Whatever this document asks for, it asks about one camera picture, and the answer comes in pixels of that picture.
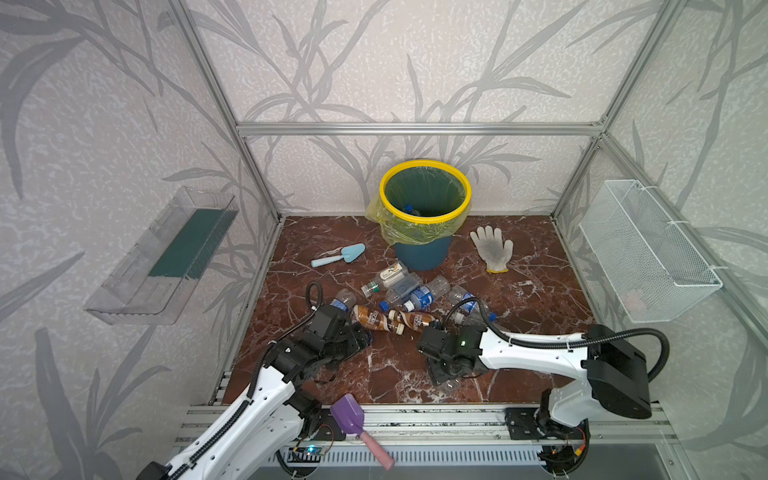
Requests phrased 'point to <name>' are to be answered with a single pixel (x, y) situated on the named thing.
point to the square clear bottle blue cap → (401, 290)
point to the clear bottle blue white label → (423, 297)
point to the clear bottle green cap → (371, 287)
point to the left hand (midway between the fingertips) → (368, 334)
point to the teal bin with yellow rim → (423, 191)
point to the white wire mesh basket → (646, 252)
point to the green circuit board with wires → (306, 454)
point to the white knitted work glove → (494, 251)
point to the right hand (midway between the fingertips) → (437, 363)
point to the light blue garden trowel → (348, 254)
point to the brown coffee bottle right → (413, 320)
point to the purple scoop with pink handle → (351, 417)
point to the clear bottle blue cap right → (473, 315)
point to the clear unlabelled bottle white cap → (449, 388)
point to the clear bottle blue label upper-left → (344, 299)
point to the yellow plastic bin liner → (399, 231)
